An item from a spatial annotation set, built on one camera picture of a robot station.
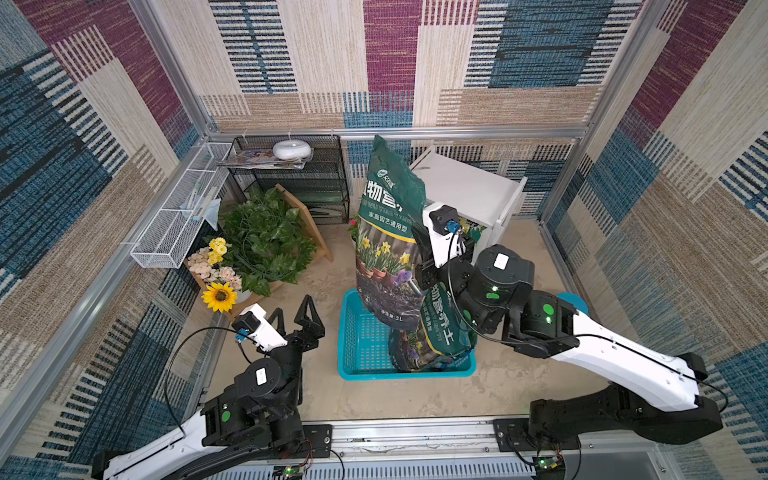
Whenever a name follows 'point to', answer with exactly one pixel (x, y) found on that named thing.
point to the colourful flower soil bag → (433, 361)
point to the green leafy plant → (269, 241)
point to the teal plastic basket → (364, 352)
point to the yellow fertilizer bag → (474, 233)
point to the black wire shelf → (312, 167)
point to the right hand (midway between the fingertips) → (419, 227)
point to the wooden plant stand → (321, 247)
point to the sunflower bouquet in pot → (222, 283)
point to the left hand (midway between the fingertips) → (299, 304)
